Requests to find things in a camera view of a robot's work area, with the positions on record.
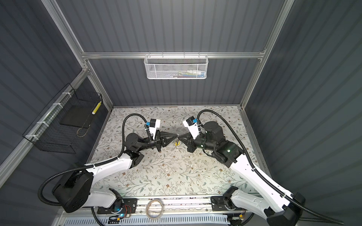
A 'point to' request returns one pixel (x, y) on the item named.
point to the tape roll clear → (147, 207)
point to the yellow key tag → (176, 144)
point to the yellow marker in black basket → (96, 108)
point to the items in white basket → (187, 74)
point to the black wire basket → (45, 129)
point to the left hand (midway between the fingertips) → (178, 141)
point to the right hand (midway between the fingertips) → (181, 137)
